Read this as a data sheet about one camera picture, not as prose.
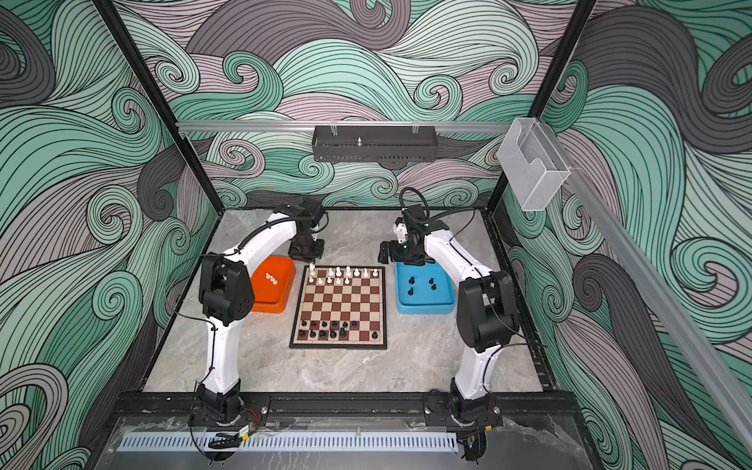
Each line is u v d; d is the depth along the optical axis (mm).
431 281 978
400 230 856
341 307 901
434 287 966
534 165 815
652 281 528
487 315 486
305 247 794
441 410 728
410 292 951
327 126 947
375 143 949
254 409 728
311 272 974
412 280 974
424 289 964
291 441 697
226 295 547
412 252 773
